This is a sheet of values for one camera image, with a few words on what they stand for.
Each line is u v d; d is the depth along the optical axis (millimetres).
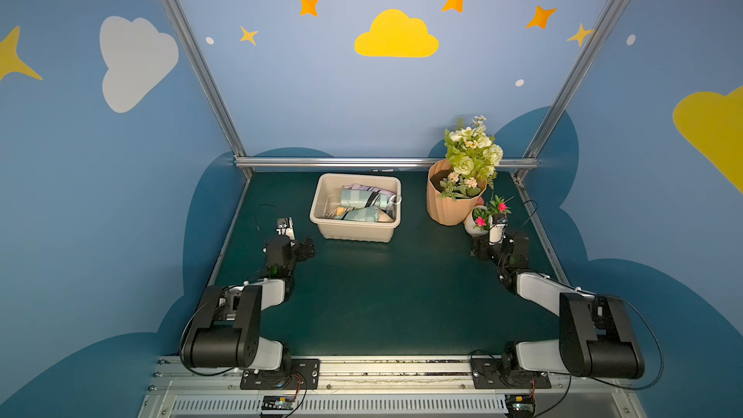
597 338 436
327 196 1074
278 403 718
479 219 926
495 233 832
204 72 883
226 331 437
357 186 1015
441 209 967
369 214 906
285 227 796
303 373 749
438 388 734
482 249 840
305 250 848
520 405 730
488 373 746
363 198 931
